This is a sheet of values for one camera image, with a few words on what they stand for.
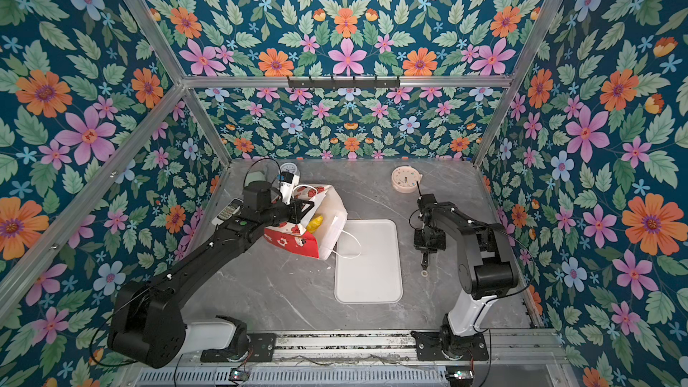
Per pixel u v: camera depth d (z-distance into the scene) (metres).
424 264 0.88
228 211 1.01
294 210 0.72
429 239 0.79
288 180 0.73
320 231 0.90
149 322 0.41
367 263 0.89
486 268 0.49
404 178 1.11
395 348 0.75
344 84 0.93
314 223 0.88
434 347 0.73
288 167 1.12
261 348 0.73
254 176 1.13
